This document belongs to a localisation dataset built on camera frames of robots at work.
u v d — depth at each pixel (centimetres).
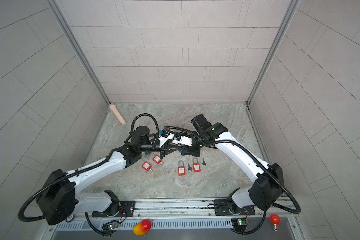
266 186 39
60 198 39
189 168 85
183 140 63
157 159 86
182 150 68
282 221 68
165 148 63
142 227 63
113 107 111
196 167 83
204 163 87
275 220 66
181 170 82
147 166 84
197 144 63
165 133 59
